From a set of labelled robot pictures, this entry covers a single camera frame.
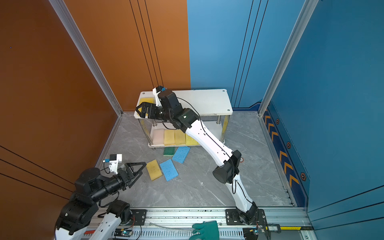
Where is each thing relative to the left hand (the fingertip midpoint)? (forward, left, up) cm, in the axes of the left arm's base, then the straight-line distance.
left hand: (144, 167), depth 62 cm
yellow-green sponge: (+26, -17, -19) cm, 37 cm away
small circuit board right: (-20, -48, -27) cm, 58 cm away
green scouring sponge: (+22, -4, -25) cm, 34 cm away
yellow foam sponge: (+29, -11, -18) cm, 36 cm away
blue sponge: (+21, -12, -25) cm, 35 cm away
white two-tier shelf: (+29, -30, +7) cm, 42 cm away
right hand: (+23, +4, +11) cm, 26 cm away
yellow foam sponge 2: (+10, +3, -24) cm, 26 cm away
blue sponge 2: (+10, -6, -25) cm, 27 cm away
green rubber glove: (-19, -27, -24) cm, 41 cm away
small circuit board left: (-20, +13, -28) cm, 37 cm away
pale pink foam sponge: (+29, +3, -18) cm, 34 cm away
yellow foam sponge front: (+29, -4, -18) cm, 34 cm away
